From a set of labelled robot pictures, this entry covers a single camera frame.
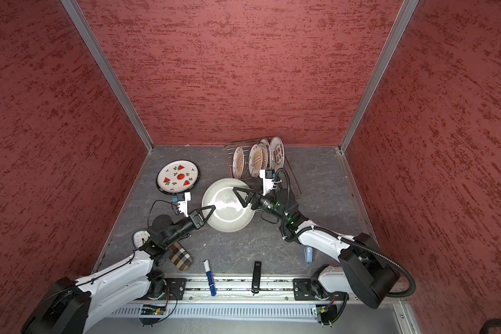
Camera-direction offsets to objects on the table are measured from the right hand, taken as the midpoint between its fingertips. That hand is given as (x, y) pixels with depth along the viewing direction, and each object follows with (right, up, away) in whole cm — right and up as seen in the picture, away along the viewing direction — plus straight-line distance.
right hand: (237, 191), depth 74 cm
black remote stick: (+7, -33, 0) cm, 34 cm away
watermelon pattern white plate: (-34, +4, +31) cm, 47 cm away
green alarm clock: (-40, -20, +7) cm, 45 cm away
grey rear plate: (+12, +22, +28) cm, 38 cm away
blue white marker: (-11, -33, +1) cm, 34 cm away
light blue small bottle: (+28, -25, +7) cm, 38 cm away
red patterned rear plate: (+18, +16, +31) cm, 39 cm away
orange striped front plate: (-2, +11, +29) cm, 31 cm away
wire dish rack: (+2, +13, +32) cm, 34 cm away
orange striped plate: (+6, +13, +29) cm, 32 cm away
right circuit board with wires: (+32, -42, -4) cm, 53 cm away
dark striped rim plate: (-32, -4, +25) cm, 40 cm away
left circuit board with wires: (-31, -42, -2) cm, 53 cm away
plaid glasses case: (-23, -26, +4) cm, 35 cm away
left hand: (-8, -8, +3) cm, 12 cm away
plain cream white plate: (-3, -9, +3) cm, 10 cm away
